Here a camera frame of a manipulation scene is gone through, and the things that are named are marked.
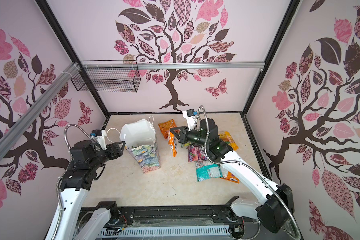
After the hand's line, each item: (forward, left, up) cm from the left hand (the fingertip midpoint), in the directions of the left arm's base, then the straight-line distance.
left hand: (121, 146), depth 72 cm
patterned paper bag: (+15, -3, -14) cm, 21 cm away
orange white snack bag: (-1, -26, +5) cm, 27 cm away
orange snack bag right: (-7, -58, -22) cm, 62 cm away
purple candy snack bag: (+9, -40, -22) cm, 46 cm away
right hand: (+3, -25, +11) cm, 28 cm away
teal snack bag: (-4, -45, -21) cm, 49 cm away
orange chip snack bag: (+31, -17, -23) cm, 42 cm away
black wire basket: (+48, +18, +9) cm, 52 cm away
